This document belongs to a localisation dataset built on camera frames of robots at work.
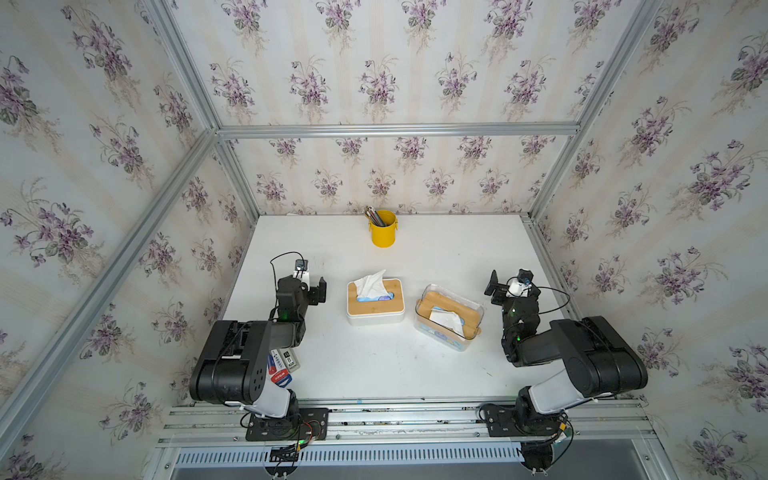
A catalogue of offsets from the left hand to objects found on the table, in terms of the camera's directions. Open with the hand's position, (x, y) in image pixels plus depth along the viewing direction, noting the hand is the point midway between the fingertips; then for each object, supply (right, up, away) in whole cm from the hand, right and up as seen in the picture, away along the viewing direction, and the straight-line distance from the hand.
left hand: (308, 277), depth 93 cm
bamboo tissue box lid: (+49, -11, -9) cm, 51 cm away
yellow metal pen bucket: (+24, +13, +14) cm, 31 cm away
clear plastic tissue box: (+49, -6, -7) cm, 49 cm away
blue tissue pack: (+20, -3, -4) cm, 21 cm away
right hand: (+63, +1, -5) cm, 64 cm away
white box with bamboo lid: (+21, -7, -5) cm, 23 cm away
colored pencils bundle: (+21, +20, +8) cm, 30 cm away
